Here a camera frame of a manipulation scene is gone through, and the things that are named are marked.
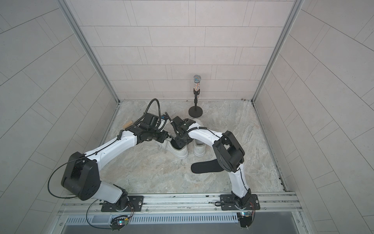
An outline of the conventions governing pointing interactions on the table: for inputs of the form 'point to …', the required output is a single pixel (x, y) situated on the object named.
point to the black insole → (206, 166)
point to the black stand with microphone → (196, 111)
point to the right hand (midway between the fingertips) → (182, 143)
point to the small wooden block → (127, 124)
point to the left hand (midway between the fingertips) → (170, 133)
